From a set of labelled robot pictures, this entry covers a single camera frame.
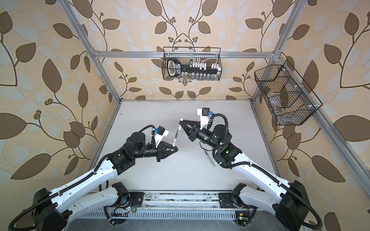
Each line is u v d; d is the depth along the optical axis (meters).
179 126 0.64
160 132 0.62
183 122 0.63
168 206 0.74
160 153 0.60
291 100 0.73
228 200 0.73
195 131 0.57
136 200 0.74
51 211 0.39
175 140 0.66
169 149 0.66
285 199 0.39
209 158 0.89
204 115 0.58
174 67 0.84
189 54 0.89
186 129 0.63
